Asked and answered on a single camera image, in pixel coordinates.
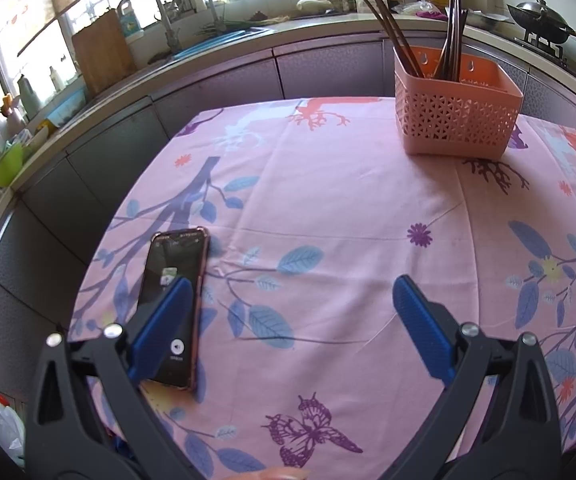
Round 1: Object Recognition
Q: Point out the dark chopstick in basket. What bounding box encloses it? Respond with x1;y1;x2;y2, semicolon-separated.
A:
452;0;464;82
455;9;469;81
357;0;419;79

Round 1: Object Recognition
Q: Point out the person's left hand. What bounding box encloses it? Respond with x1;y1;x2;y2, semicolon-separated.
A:
252;467;309;480

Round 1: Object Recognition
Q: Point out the wooden cutting board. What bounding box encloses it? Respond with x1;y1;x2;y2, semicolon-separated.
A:
72;9;137;96

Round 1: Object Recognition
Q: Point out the smartphone with pink case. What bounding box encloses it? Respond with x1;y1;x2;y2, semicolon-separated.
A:
129;228;210;390

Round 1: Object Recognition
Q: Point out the black wok with lid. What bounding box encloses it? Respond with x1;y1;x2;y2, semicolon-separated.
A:
507;0;576;44

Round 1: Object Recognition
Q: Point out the pink plastic utensil basket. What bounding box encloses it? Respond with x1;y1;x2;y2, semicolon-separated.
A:
394;47;523;160

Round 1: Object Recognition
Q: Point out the green plastic bowl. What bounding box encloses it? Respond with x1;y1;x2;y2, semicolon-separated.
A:
0;143;24;188

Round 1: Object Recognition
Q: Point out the gas stove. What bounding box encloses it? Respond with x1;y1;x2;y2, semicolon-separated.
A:
512;34;576;77

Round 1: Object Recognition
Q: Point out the chrome kitchen faucet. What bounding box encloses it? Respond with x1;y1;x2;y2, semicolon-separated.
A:
116;0;181;53

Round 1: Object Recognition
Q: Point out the white plastic bag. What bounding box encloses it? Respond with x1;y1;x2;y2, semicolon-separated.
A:
0;394;26;468

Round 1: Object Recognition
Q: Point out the brown wooden chopstick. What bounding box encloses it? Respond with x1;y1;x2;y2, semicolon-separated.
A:
453;9;469;82
443;0;459;80
433;0;456;80
447;0;464;83
365;0;426;79

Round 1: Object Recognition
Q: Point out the pink floral tablecloth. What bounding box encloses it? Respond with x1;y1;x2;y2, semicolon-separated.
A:
70;98;576;479

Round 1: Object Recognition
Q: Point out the blue sink mat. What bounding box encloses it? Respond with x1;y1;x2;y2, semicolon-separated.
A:
171;27;274;61

